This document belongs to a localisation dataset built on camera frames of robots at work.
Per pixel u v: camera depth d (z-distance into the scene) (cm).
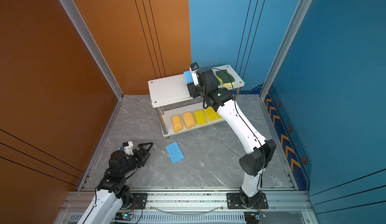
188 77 74
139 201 74
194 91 66
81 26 81
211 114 100
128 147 76
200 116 97
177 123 94
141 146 74
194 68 61
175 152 89
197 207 72
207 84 53
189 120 94
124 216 71
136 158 71
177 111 102
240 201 65
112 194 56
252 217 70
